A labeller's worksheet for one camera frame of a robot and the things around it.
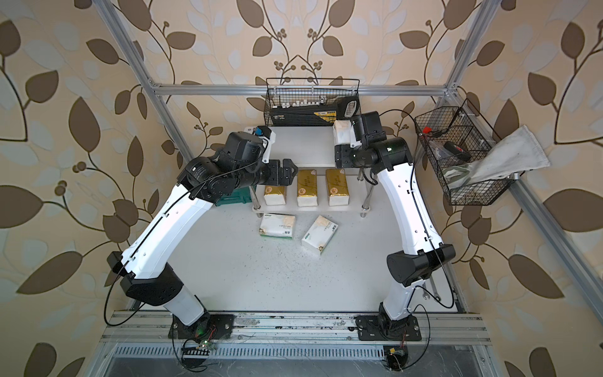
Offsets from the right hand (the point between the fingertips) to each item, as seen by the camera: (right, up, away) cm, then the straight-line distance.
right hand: (348, 156), depth 74 cm
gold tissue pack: (-26, -13, +19) cm, 34 cm away
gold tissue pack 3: (-1, -13, +18) cm, 22 cm away
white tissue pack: (-25, -26, +18) cm, 40 cm away
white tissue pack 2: (-8, -29, +19) cm, 35 cm away
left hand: (-18, -5, -10) cm, 21 cm away
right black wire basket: (+41, +9, +11) cm, 43 cm away
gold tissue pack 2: (-13, -10, +20) cm, 26 cm away
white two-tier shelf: (-11, +3, +6) cm, 13 cm away
